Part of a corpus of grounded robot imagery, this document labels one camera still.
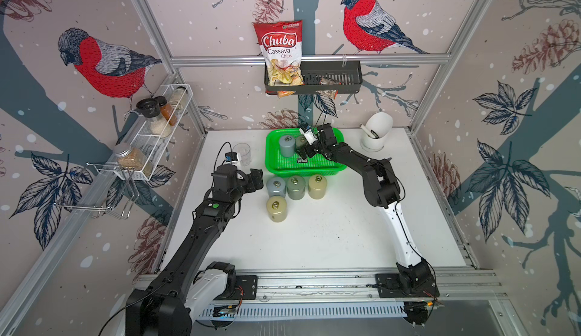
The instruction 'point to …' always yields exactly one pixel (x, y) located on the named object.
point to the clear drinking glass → (245, 152)
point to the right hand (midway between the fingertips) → (301, 143)
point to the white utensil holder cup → (380, 124)
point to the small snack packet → (330, 92)
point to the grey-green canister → (300, 141)
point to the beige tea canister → (277, 208)
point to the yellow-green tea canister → (317, 186)
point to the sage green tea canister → (296, 187)
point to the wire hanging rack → (106, 187)
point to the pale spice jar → (178, 99)
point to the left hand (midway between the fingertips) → (255, 167)
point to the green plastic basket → (315, 165)
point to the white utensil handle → (368, 132)
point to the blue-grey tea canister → (276, 186)
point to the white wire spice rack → (153, 147)
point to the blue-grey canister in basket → (287, 145)
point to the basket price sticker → (301, 160)
